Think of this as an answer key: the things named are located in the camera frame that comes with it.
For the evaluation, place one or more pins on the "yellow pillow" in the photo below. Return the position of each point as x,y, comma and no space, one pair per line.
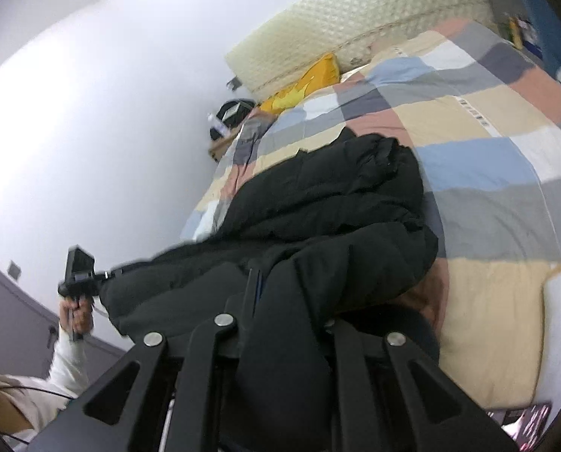
323,73

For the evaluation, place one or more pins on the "wooden nightstand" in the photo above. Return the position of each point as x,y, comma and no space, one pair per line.
219,147

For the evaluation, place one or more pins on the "wall socket panel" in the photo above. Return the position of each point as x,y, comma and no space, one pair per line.
234,84

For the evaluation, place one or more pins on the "person's left hand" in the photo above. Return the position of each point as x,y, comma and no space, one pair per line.
76,317

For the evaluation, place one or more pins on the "white spray bottle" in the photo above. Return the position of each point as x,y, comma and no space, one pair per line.
218,129

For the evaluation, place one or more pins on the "checkered patchwork duvet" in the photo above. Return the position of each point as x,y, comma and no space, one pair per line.
485,125

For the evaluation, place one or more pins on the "blue chair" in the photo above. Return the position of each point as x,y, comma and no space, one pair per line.
548,29

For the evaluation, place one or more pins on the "white sleeved left forearm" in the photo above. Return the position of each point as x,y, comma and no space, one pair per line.
41,399

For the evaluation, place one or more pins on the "black puffer jacket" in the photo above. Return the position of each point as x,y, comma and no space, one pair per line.
335,233

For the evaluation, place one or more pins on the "cream quilted headboard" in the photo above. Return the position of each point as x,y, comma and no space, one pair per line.
282,49

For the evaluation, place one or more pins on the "black bag on nightstand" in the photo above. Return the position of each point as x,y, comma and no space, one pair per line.
233,112

